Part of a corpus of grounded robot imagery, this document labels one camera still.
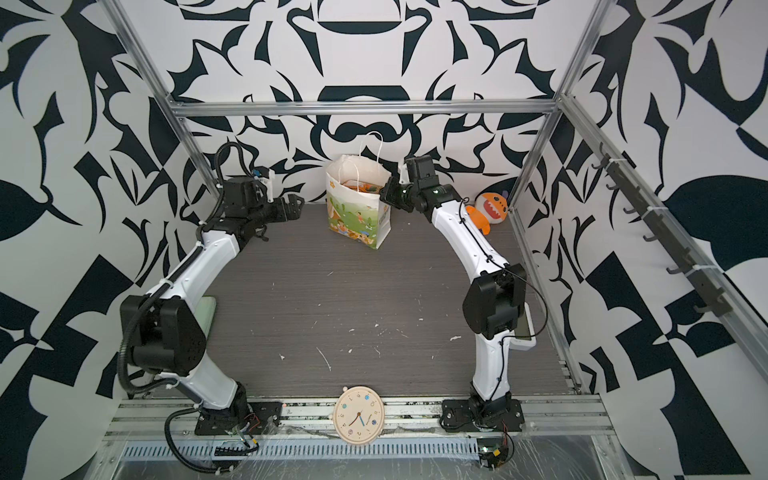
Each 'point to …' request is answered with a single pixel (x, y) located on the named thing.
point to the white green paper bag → (356, 207)
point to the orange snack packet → (361, 186)
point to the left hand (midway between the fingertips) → (288, 193)
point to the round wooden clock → (358, 415)
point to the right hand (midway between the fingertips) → (380, 188)
